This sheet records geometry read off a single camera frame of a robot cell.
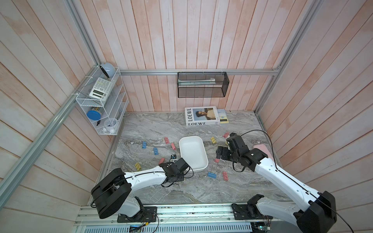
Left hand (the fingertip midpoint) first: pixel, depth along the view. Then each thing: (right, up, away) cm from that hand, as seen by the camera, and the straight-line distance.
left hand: (178, 177), depth 86 cm
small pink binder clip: (-4, +17, +12) cm, 21 cm away
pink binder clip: (+25, +9, +7) cm, 27 cm away
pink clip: (-9, +20, +15) cm, 26 cm away
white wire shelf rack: (-38, +40, -4) cm, 55 cm away
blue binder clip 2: (-16, +14, +12) cm, 24 cm away
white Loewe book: (+18, +39, +29) cm, 52 cm away
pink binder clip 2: (-11, +8, +7) cm, 16 cm away
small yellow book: (+35, +39, +30) cm, 60 cm away
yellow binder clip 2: (-25, +6, +3) cm, 26 cm away
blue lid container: (-45, +37, -9) cm, 59 cm away
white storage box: (+10, +13, +11) cm, 20 cm away
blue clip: (+21, +1, 0) cm, 21 cm away
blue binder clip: (-25, +18, +15) cm, 34 cm away
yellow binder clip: (+24, +21, +15) cm, 35 cm away
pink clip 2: (+28, +1, 0) cm, 28 cm away
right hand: (+25, +16, -3) cm, 31 cm away
